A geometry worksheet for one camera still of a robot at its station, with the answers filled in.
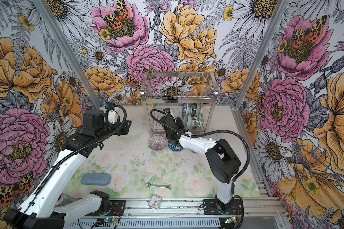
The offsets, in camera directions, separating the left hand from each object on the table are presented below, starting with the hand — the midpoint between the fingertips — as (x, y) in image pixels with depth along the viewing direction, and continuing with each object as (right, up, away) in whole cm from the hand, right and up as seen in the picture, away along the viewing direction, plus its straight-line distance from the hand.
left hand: (122, 125), depth 73 cm
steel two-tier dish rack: (+40, +21, +38) cm, 59 cm away
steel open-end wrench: (+12, -34, +8) cm, 37 cm away
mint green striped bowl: (+35, +2, +23) cm, 42 cm away
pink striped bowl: (+15, -13, +24) cm, 31 cm away
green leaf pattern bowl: (+43, +2, +23) cm, 49 cm away
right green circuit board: (+54, -46, -2) cm, 71 cm away
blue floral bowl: (+35, +11, +31) cm, 48 cm away
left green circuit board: (-6, -46, -2) cm, 47 cm away
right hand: (+28, +1, +17) cm, 33 cm away
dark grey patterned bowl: (+42, +10, +32) cm, 54 cm away
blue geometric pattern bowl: (+26, -16, +23) cm, 38 cm away
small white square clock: (+17, -39, +1) cm, 43 cm away
